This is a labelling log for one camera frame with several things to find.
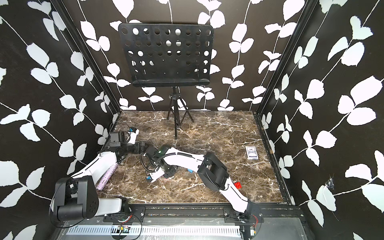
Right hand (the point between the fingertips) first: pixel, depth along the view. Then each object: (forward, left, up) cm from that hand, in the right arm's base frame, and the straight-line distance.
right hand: (166, 168), depth 86 cm
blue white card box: (+12, -54, -3) cm, 55 cm away
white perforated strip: (-30, 0, -4) cm, 30 cm away
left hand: (+14, +16, +7) cm, 22 cm away
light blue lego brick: (0, -14, -3) cm, 14 cm away
